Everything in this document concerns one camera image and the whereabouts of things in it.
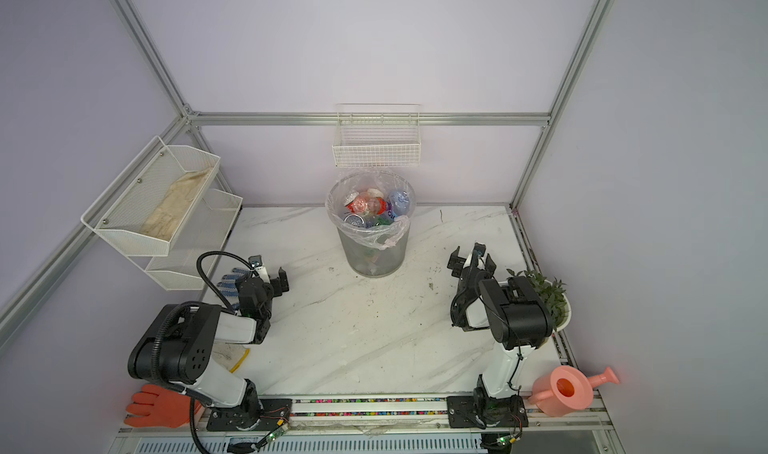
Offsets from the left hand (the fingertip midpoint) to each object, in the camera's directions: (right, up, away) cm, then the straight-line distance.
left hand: (264, 272), depth 93 cm
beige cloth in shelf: (-18, +17, -16) cm, 30 cm away
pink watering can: (+81, -24, -26) cm, 88 cm away
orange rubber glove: (-19, -32, -18) cm, 42 cm away
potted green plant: (+83, -4, -17) cm, 85 cm away
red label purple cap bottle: (+37, +21, -4) cm, 42 cm away
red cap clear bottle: (+29, +22, -3) cm, 36 cm away
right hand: (+67, +7, 0) cm, 67 cm away
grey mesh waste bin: (+33, +5, -3) cm, 33 cm away
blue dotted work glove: (-13, -6, +4) cm, 15 cm away
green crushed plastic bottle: (+38, +16, -9) cm, 43 cm away
